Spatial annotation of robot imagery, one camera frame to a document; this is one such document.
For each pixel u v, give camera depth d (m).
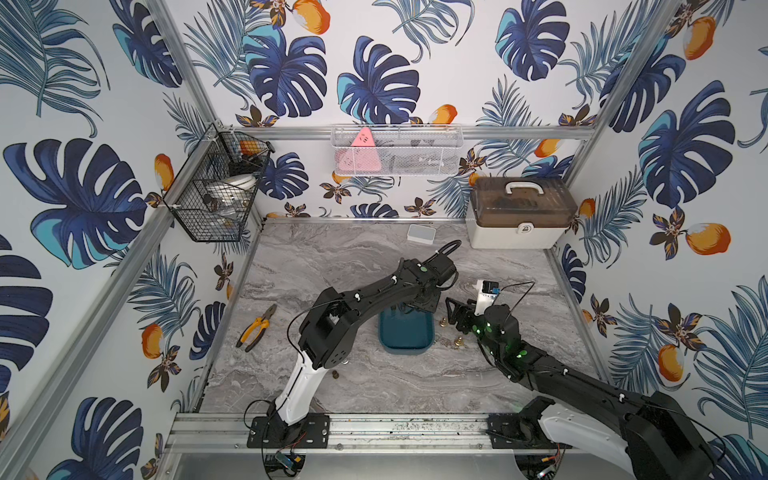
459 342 0.89
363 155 0.90
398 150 0.93
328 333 0.52
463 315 0.73
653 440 0.41
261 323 0.92
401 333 0.89
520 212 1.05
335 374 0.82
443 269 0.72
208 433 0.77
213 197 0.90
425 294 0.66
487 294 0.72
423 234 1.15
